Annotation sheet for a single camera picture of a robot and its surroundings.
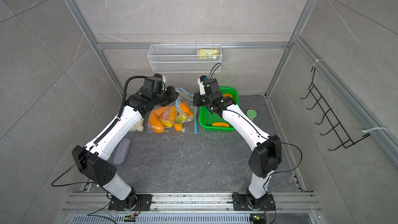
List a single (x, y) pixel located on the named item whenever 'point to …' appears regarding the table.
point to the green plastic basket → (206, 118)
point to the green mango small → (179, 118)
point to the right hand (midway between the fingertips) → (194, 96)
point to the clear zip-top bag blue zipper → (173, 116)
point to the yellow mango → (221, 124)
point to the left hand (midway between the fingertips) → (181, 90)
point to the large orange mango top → (186, 109)
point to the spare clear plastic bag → (187, 99)
